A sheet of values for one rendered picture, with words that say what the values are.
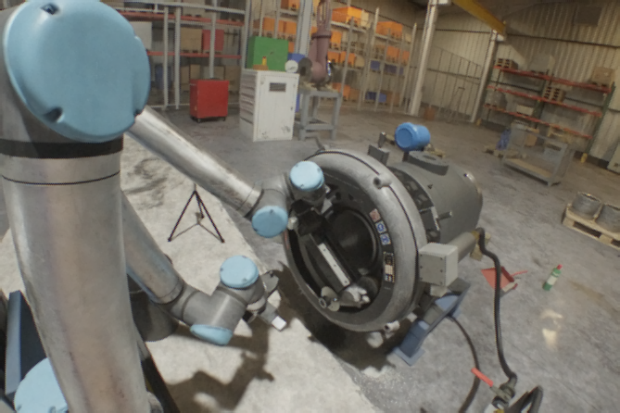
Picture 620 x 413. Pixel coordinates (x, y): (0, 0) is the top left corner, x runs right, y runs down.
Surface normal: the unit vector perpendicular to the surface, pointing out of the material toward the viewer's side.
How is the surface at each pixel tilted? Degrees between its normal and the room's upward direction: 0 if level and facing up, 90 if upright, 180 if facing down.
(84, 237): 88
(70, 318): 84
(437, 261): 90
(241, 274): 19
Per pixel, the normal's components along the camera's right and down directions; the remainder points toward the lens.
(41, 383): 0.04, -0.90
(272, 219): 0.19, 0.50
